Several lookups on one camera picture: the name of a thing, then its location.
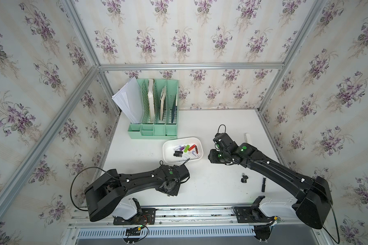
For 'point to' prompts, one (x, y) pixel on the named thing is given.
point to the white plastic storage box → (168, 145)
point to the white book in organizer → (151, 100)
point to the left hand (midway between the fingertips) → (174, 194)
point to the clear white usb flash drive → (195, 153)
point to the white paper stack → (129, 98)
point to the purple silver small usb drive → (181, 148)
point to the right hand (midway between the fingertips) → (211, 157)
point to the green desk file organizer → (159, 112)
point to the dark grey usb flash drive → (178, 153)
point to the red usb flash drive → (191, 147)
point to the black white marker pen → (263, 186)
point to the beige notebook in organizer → (162, 99)
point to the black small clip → (244, 179)
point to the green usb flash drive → (186, 148)
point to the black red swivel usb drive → (196, 149)
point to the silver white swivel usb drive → (177, 148)
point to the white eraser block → (247, 137)
